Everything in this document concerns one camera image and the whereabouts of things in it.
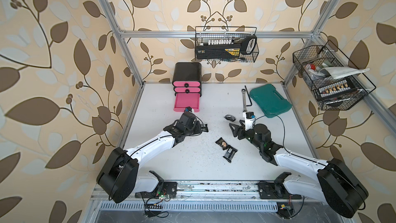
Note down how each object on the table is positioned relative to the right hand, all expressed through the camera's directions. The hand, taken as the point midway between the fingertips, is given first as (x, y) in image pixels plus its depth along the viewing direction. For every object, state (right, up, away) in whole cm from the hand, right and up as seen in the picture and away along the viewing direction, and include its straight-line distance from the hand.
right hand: (235, 122), depth 85 cm
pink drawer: (-29, +19, +19) cm, 40 cm away
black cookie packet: (-17, -4, +1) cm, 17 cm away
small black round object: (0, +1, +14) cm, 14 cm away
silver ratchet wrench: (+13, +19, +31) cm, 38 cm away
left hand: (-19, -1, 0) cm, 19 cm away
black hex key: (+16, +15, +27) cm, 34 cm away
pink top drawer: (-29, +23, +15) cm, 40 cm away
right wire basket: (+41, +33, 0) cm, 53 cm away
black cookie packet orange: (-7, -12, +2) cm, 14 cm away
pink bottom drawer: (-31, +12, +23) cm, 40 cm away
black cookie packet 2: (-3, -17, 0) cm, 18 cm away
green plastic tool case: (+29, +11, +20) cm, 37 cm away
